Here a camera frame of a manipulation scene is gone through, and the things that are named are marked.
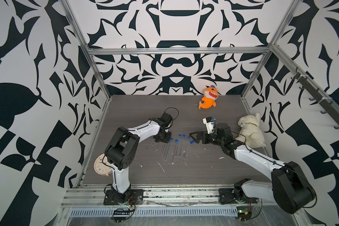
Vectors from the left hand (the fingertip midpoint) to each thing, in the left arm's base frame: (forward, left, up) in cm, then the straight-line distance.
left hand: (165, 137), depth 94 cm
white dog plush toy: (-4, -52, +8) cm, 53 cm away
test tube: (-8, +6, -2) cm, 10 cm away
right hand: (-3, -18, +11) cm, 21 cm away
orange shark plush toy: (+33, -37, +6) cm, 49 cm away
